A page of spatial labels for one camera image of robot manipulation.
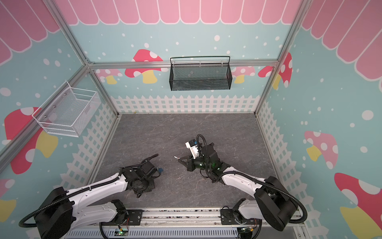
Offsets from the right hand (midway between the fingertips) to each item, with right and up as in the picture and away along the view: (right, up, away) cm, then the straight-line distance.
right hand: (178, 160), depth 77 cm
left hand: (-17, -18, +6) cm, 25 cm away
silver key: (-1, +1, +1) cm, 2 cm away
